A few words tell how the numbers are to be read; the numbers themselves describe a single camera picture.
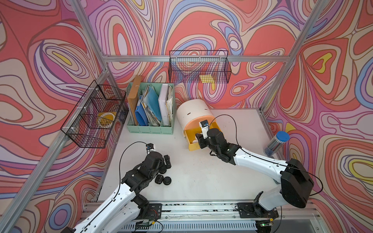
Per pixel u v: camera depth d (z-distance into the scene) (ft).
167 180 2.71
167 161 2.31
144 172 1.86
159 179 2.73
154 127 3.35
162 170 2.26
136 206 2.02
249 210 2.37
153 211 2.40
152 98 3.06
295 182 1.39
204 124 2.28
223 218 2.42
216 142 2.02
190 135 2.77
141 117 3.05
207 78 2.98
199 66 3.16
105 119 2.30
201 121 2.30
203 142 2.37
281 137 2.63
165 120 3.41
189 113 2.83
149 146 2.23
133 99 2.69
